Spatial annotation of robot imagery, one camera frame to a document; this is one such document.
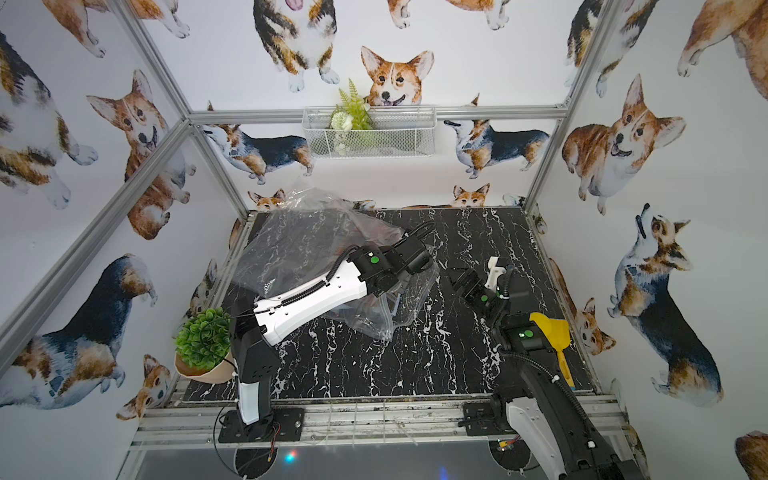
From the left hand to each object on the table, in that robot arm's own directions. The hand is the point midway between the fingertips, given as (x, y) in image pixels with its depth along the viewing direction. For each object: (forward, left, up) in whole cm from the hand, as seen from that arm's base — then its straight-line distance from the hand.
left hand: (400, 268), depth 79 cm
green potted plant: (-17, +48, -6) cm, 51 cm away
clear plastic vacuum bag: (+29, +36, -20) cm, 50 cm away
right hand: (-3, -13, +1) cm, 13 cm away
